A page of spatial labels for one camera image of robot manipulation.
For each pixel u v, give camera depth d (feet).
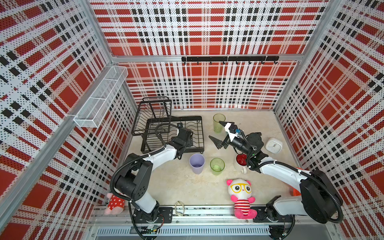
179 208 2.51
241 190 2.46
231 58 2.91
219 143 2.17
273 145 3.06
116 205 2.36
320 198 1.35
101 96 2.56
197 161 2.80
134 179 1.49
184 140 2.35
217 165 2.90
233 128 1.96
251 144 1.96
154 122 3.36
